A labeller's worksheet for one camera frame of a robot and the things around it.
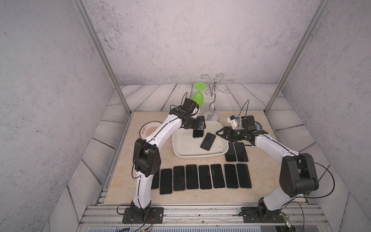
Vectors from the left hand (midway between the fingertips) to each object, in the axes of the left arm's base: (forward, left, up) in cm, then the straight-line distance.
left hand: (203, 126), depth 88 cm
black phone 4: (-23, -23, -18) cm, 37 cm away
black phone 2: (-26, +22, -18) cm, 39 cm away
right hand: (-5, -9, -1) cm, 10 cm away
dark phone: (-11, -18, -17) cm, 27 cm away
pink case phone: (+2, -5, -19) cm, 19 cm away
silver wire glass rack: (+23, -8, +14) cm, 28 cm away
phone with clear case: (-25, +15, -17) cm, 34 cm away
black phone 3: (-23, -16, -19) cm, 34 cm away
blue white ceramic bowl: (+10, -42, -13) cm, 45 cm away
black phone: (-4, +4, -1) cm, 6 cm away
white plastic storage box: (0, +12, -20) cm, 24 cm away
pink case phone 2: (-8, -25, -18) cm, 32 cm away
